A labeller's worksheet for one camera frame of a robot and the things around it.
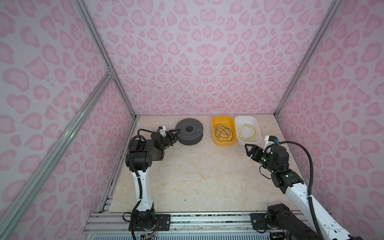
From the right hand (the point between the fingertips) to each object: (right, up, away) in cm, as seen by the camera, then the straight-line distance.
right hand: (249, 146), depth 78 cm
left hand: (-37, +9, +21) cm, 44 cm away
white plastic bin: (+10, +8, +32) cm, 35 cm away
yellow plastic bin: (-4, +15, +35) cm, 38 cm away
